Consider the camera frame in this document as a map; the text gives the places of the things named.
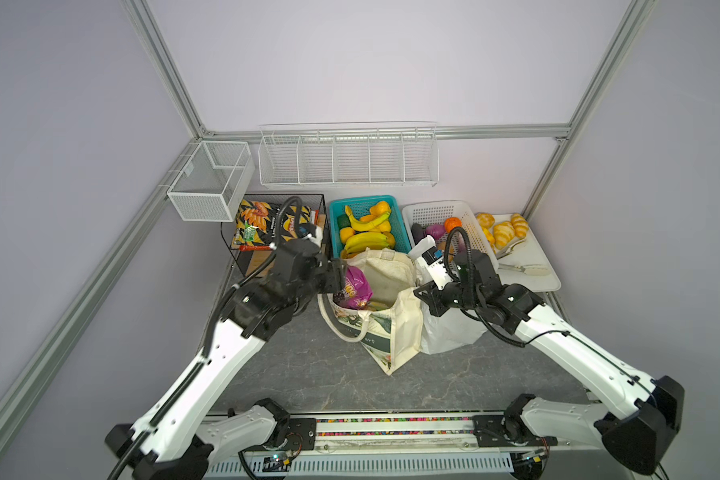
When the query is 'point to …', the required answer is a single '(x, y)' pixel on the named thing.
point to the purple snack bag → (357, 290)
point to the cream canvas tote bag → (392, 325)
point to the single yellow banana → (362, 226)
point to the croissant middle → (502, 234)
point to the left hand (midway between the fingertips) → (339, 268)
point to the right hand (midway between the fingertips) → (418, 292)
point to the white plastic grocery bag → (452, 329)
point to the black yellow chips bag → (256, 222)
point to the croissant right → (520, 224)
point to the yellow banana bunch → (365, 240)
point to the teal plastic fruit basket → (360, 207)
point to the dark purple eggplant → (417, 232)
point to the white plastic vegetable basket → (432, 213)
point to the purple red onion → (436, 230)
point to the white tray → (529, 266)
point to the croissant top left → (486, 220)
